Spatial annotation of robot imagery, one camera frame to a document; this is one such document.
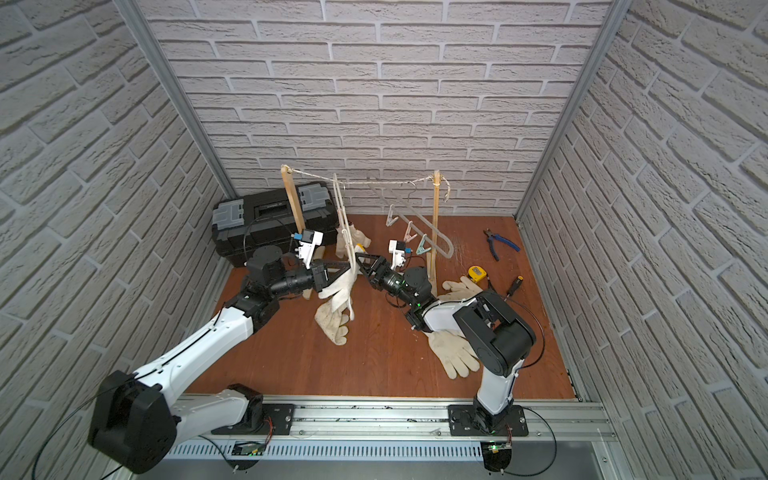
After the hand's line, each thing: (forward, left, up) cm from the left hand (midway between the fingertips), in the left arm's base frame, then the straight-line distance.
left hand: (352, 264), depth 72 cm
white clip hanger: (+17, +4, -6) cm, 19 cm away
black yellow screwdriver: (+10, -53, -26) cm, 59 cm away
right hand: (+5, -1, -5) cm, 7 cm away
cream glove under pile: (-4, +8, -26) cm, 27 cm away
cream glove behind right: (+8, -33, -26) cm, 43 cm away
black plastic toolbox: (+25, +32, -10) cm, 42 cm away
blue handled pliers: (+31, -50, -25) cm, 64 cm away
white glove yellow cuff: (-4, +2, -5) cm, 6 cm away
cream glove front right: (-12, -29, -27) cm, 41 cm away
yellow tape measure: (+14, -40, -24) cm, 48 cm away
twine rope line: (+46, -5, -11) cm, 48 cm away
